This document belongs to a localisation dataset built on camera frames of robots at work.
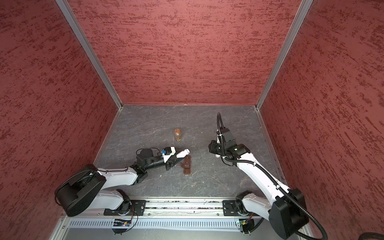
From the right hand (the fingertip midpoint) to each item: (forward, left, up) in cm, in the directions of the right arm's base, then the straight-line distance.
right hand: (209, 149), depth 82 cm
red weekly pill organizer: (-4, +13, -11) cm, 18 cm away
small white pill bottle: (-4, +14, +4) cm, 15 cm away
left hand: (-3, +15, -1) cm, 16 cm away
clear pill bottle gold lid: (+16, +19, -10) cm, 27 cm away
